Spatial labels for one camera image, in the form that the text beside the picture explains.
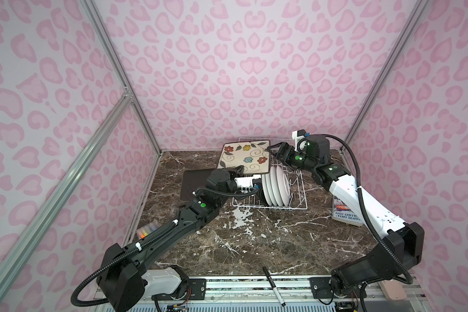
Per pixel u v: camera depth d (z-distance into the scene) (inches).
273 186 33.2
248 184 25.0
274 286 28.9
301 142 26.1
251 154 31.2
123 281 15.1
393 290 28.2
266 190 33.0
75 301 14.5
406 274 14.9
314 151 23.5
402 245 16.1
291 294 28.5
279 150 26.6
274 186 33.2
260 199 33.7
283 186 34.4
